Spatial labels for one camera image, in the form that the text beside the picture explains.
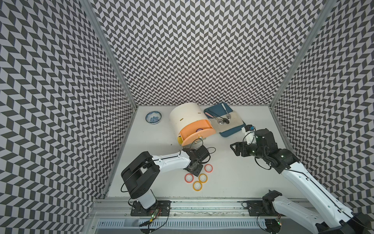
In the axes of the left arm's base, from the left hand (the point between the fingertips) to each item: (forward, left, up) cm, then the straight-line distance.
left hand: (193, 170), depth 86 cm
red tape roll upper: (+1, -9, 0) cm, 9 cm away
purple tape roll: (+16, -3, +20) cm, 26 cm away
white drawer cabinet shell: (+27, +6, +21) cm, 34 cm away
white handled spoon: (+42, -27, +1) cm, 50 cm away
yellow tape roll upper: (-4, -6, 0) cm, 7 cm away
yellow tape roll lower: (-8, -2, -1) cm, 9 cm away
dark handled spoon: (+38, -25, +1) cm, 45 cm away
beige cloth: (+36, -32, +1) cm, 48 cm away
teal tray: (+50, -21, -1) cm, 54 cm away
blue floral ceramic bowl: (+40, +30, +2) cm, 51 cm away
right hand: (+6, -24, +17) cm, 30 cm away
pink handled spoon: (+37, -21, 0) cm, 42 cm away
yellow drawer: (+10, +7, +18) cm, 22 cm away
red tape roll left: (-4, +2, 0) cm, 5 cm away
